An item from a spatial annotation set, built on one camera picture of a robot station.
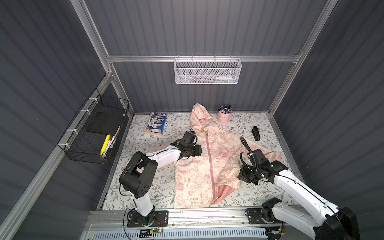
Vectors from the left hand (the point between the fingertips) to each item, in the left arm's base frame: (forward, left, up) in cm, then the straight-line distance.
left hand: (202, 151), depth 90 cm
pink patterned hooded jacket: (-16, 0, -6) cm, 17 cm away
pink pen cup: (+27, -17, 0) cm, 32 cm away
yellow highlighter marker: (-7, +48, +19) cm, 52 cm away
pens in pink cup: (+30, -18, +7) cm, 36 cm away
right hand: (-16, -19, +1) cm, 25 cm away
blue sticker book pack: (+27, +34, -5) cm, 44 cm away
